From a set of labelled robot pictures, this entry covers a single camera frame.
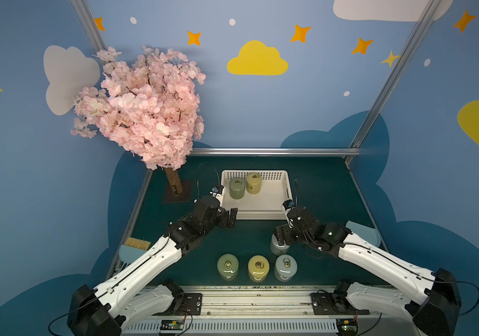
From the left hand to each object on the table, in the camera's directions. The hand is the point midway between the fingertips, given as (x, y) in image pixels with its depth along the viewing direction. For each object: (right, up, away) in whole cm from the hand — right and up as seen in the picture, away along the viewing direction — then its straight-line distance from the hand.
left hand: (225, 203), depth 78 cm
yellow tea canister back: (+12, +7, +24) cm, 28 cm away
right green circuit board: (+44, -43, -5) cm, 62 cm away
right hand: (+24, -9, +3) cm, 25 cm away
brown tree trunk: (-26, +9, +20) cm, 34 cm away
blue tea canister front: (+22, -23, -3) cm, 32 cm away
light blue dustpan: (+64, -16, +15) cm, 68 cm away
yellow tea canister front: (+12, -23, -3) cm, 26 cm away
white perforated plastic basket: (+14, +1, +29) cm, 33 cm away
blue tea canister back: (+21, -19, +5) cm, 29 cm away
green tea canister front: (+1, -23, -3) cm, 23 cm away
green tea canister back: (+4, +5, +23) cm, 24 cm away
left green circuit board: (-18, -42, -6) cm, 46 cm away
